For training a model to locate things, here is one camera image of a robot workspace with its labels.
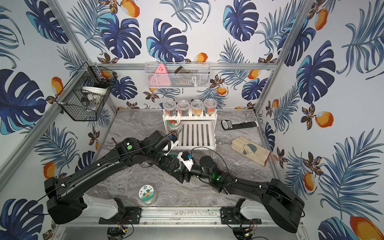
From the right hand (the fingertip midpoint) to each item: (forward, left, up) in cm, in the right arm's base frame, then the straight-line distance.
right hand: (174, 164), depth 74 cm
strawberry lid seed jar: (+22, +2, +3) cm, 22 cm away
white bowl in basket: (+33, +42, +20) cm, 57 cm away
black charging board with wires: (+24, +46, -17) cm, 55 cm away
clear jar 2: (+26, -18, +16) cm, 35 cm away
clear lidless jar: (+23, +3, +16) cm, 28 cm away
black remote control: (+39, -34, -16) cm, 55 cm away
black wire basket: (+39, +59, +10) cm, 71 cm away
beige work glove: (+19, -46, -17) cm, 53 cm away
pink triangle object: (+47, +11, +18) cm, 51 cm away
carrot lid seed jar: (-12, +13, -10) cm, 20 cm away
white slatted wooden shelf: (+24, -12, -5) cm, 27 cm away
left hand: (-1, 0, +6) cm, 6 cm away
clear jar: (+24, -11, +16) cm, 31 cm away
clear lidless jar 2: (+24, -4, +16) cm, 29 cm away
